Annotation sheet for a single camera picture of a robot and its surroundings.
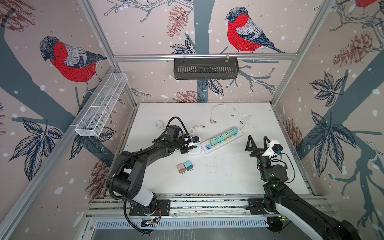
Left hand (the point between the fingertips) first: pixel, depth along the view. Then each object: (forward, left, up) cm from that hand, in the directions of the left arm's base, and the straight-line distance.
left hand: (194, 142), depth 88 cm
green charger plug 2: (+5, -19, -2) cm, 20 cm away
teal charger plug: (+10, -27, -3) cm, 29 cm away
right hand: (-6, -31, +13) cm, 35 cm away
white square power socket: (-1, 0, -6) cm, 6 cm away
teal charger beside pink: (-12, +3, -7) cm, 14 cm away
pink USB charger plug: (-13, +8, -8) cm, 17 cm away
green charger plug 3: (+8, -23, -3) cm, 24 cm away
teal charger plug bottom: (+4, -16, -3) cm, 16 cm away
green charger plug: (+1, -12, -2) cm, 12 cm away
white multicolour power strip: (+2, -7, -8) cm, 11 cm away
